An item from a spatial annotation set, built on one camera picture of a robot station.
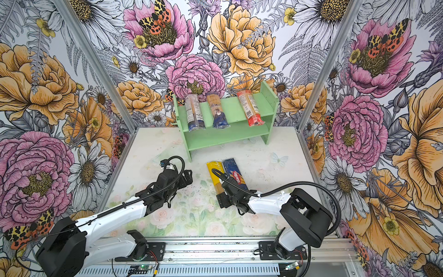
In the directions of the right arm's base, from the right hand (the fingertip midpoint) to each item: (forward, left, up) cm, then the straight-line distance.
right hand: (225, 200), depth 89 cm
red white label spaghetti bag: (+35, -14, +30) cm, 48 cm away
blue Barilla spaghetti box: (+15, -4, +3) cm, 15 cm away
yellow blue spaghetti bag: (+27, +2, +31) cm, 41 cm away
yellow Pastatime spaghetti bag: (+8, +4, +1) cm, 9 cm away
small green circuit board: (-27, +35, -1) cm, 44 cm away
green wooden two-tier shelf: (+33, -8, +16) cm, 38 cm away
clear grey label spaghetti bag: (+33, +15, +30) cm, 47 cm away
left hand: (+7, +20, +10) cm, 23 cm away
